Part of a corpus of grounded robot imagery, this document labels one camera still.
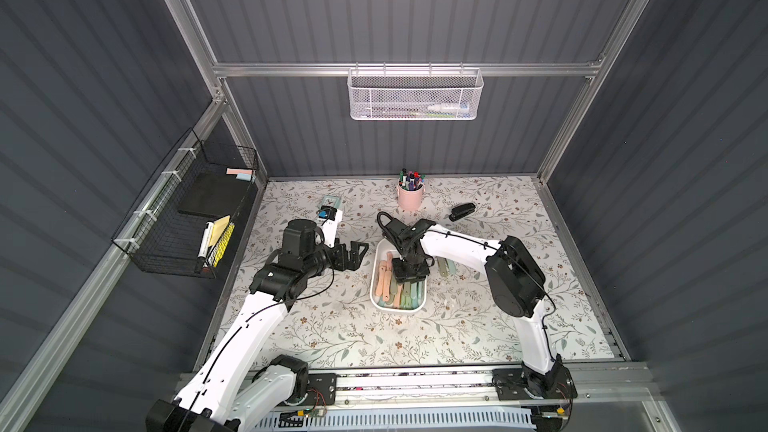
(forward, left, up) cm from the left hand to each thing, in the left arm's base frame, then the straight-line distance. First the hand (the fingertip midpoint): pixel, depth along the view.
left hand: (351, 243), depth 75 cm
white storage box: (-7, -13, -21) cm, 26 cm away
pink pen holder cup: (+30, -17, -18) cm, 39 cm away
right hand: (-1, -14, -20) cm, 25 cm away
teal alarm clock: (+33, +12, -21) cm, 41 cm away
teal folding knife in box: (-5, -17, -20) cm, 27 cm away
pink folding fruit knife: (+1, -8, -20) cm, 21 cm away
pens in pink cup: (+31, -17, -9) cm, 37 cm away
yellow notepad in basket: (-4, +26, +11) cm, 29 cm away
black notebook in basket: (+11, +36, +6) cm, 38 cm away
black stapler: (+26, -36, -19) cm, 48 cm away
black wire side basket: (+2, +40, +5) cm, 41 cm away
